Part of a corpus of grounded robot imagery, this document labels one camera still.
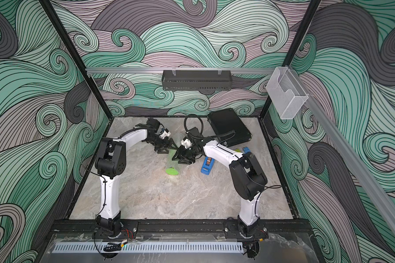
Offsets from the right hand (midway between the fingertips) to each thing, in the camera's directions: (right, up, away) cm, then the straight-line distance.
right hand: (173, 161), depth 84 cm
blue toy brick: (+44, +4, +16) cm, 47 cm away
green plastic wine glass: (-1, -5, +4) cm, 7 cm away
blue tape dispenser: (+19, -4, +8) cm, 21 cm away
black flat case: (+35, +18, +26) cm, 48 cm away
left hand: (-2, +5, +12) cm, 13 cm away
